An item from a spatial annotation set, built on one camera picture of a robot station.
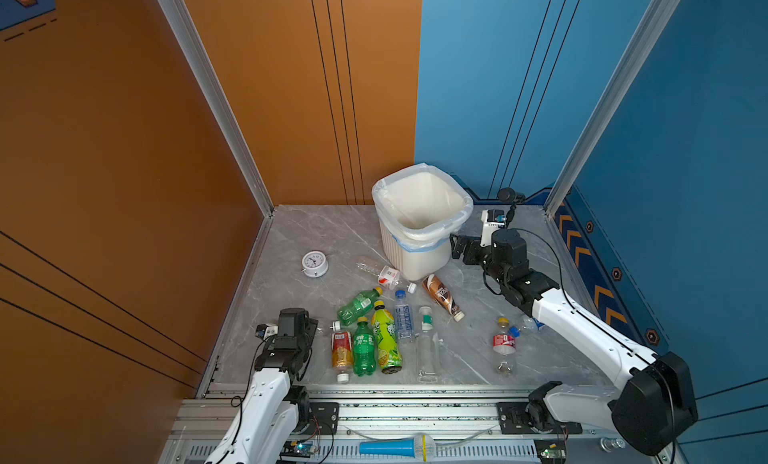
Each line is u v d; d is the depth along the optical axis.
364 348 0.82
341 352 0.79
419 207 0.98
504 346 0.81
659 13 0.72
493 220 0.68
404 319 0.85
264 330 0.75
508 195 0.81
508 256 0.58
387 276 0.94
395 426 0.73
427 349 0.83
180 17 0.72
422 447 0.66
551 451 0.71
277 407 0.54
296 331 0.66
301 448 0.71
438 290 0.91
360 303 0.88
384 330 0.83
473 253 0.71
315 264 0.99
